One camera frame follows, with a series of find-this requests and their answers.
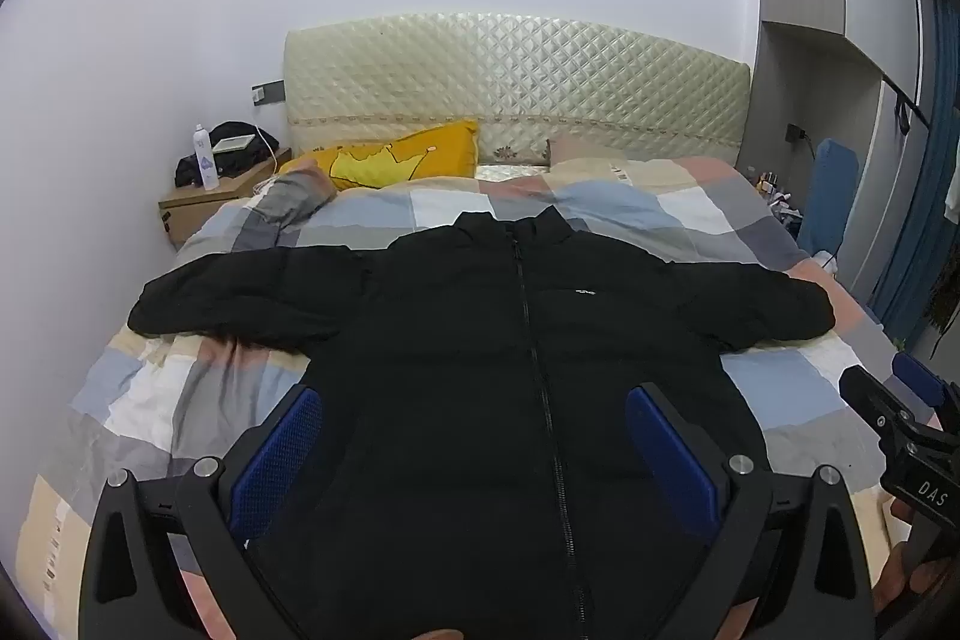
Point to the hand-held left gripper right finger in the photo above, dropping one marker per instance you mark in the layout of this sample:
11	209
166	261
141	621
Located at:
671	460

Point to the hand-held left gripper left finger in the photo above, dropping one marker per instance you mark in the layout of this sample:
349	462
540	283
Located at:
277	460

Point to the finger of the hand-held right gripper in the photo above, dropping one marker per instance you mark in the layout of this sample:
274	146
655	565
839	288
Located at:
919	377
870	392

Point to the black padded jacket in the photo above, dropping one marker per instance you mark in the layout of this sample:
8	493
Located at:
465	347

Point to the person's right hand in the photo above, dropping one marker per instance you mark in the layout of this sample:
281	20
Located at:
926	576

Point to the checked bed quilt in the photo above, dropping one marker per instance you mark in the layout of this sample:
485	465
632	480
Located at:
187	385

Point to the blue curtain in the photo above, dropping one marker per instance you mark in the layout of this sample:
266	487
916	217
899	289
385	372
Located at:
919	197

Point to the blue chair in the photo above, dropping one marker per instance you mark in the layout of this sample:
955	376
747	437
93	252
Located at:
829	190

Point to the pile of small desk things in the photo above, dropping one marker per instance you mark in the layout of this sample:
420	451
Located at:
772	194

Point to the wooden nightstand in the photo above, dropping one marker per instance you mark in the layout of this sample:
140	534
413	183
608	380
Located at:
195	209

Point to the checked pillow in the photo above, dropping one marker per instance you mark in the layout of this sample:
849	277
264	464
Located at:
296	194

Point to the black bag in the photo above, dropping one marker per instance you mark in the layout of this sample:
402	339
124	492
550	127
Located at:
240	164

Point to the white bottle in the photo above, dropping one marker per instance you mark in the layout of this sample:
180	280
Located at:
205	164

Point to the yellow pillow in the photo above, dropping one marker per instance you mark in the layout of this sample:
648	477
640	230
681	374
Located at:
420	156

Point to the floral pillow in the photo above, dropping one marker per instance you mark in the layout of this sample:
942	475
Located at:
514	149

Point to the cream quilted headboard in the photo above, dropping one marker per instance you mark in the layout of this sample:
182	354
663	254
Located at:
487	70

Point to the black wall socket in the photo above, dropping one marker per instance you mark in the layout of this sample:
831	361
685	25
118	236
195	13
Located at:
795	134

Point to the grey wall socket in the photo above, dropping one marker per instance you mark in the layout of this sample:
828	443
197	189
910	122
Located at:
268	93

